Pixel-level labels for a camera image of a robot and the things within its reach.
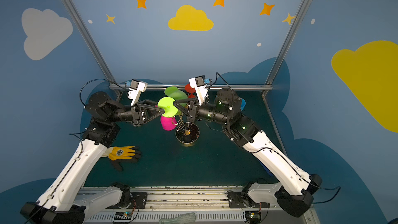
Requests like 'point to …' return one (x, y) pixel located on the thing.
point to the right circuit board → (253, 217)
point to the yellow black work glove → (119, 155)
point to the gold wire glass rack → (187, 133)
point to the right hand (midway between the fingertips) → (176, 102)
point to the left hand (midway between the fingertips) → (164, 108)
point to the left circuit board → (123, 215)
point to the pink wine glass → (168, 123)
